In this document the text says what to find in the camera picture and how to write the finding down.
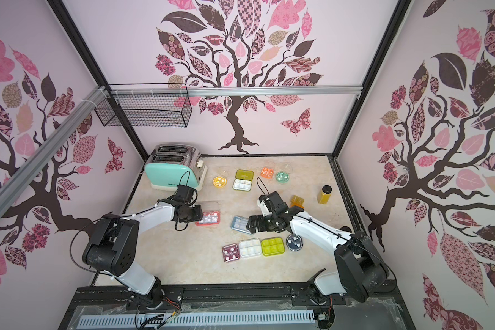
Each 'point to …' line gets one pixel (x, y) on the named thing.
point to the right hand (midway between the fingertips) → (257, 223)
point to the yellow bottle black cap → (325, 194)
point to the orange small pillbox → (298, 204)
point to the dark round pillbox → (294, 243)
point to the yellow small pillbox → (295, 199)
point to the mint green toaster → (171, 165)
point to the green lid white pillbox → (273, 246)
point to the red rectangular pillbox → (210, 218)
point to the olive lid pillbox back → (243, 179)
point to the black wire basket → (145, 105)
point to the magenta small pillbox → (230, 252)
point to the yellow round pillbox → (219, 181)
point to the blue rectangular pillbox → (239, 223)
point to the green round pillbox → (282, 177)
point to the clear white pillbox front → (250, 248)
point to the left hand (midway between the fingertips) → (201, 219)
